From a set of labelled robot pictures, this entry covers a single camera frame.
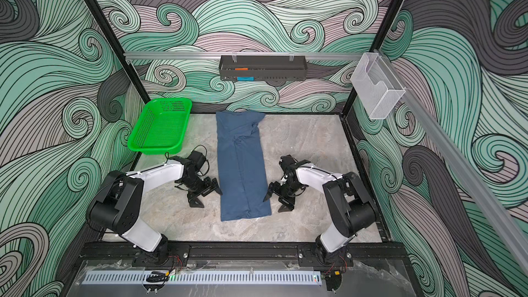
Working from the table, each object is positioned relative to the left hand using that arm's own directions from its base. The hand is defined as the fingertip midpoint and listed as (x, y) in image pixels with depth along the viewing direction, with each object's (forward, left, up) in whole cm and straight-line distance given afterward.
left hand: (215, 196), depth 85 cm
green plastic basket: (+41, +38, -3) cm, 56 cm away
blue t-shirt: (+11, -11, -3) cm, 16 cm away
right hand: (-3, -25, -1) cm, 25 cm away
